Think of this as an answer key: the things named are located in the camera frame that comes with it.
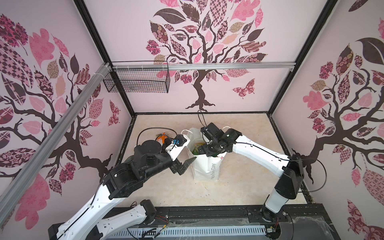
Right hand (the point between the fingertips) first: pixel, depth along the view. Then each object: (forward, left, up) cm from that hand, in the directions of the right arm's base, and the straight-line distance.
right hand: (206, 148), depth 80 cm
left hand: (-12, +9, +18) cm, 24 cm away
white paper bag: (-12, +2, +2) cm, 13 cm away
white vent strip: (-37, +10, -16) cm, 41 cm away
